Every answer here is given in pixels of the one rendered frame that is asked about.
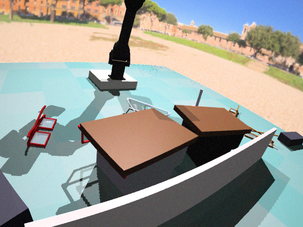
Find red glasses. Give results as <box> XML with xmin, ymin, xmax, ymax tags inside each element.
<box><xmin>27</xmin><ymin>105</ymin><xmax>57</xmax><ymax>147</ymax></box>

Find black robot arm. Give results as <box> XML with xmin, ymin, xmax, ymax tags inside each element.
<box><xmin>108</xmin><ymin>0</ymin><xmax>145</xmax><ymax>80</ymax></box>

